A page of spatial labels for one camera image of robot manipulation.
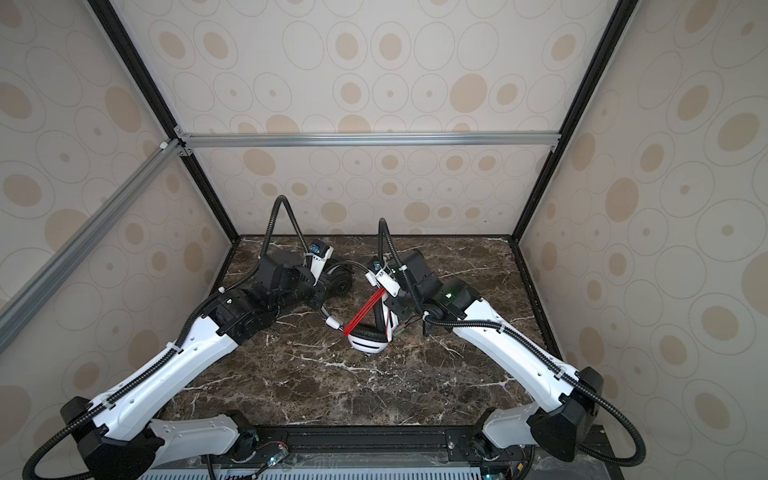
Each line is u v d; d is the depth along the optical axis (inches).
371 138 35.3
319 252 23.4
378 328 26.1
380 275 24.7
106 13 26.5
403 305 25.2
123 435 15.3
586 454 17.2
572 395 15.5
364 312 39.3
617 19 27.1
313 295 24.4
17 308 20.1
